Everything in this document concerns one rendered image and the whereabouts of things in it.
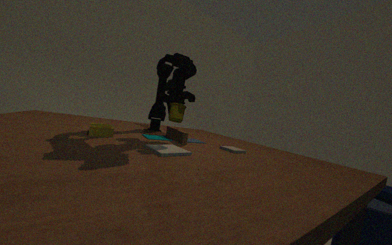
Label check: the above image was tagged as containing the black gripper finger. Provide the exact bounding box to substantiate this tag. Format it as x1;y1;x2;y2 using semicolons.
171;98;185;104
163;99;172;115

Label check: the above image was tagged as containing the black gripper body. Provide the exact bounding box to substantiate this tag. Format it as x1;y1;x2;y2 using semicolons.
156;80;195;102

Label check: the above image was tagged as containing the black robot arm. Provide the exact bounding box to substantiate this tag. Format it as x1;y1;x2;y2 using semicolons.
148;53;197;131

